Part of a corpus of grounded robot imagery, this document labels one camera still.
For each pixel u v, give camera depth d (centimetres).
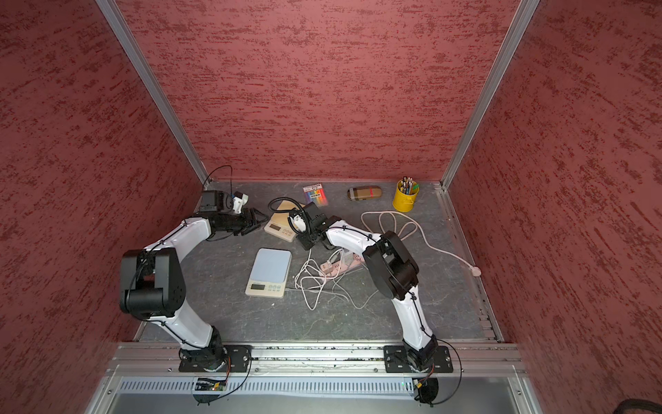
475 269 95
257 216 83
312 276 90
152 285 47
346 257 87
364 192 115
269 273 90
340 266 92
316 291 87
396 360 74
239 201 87
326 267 85
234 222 81
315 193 116
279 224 104
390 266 55
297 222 87
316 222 76
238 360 74
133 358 76
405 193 101
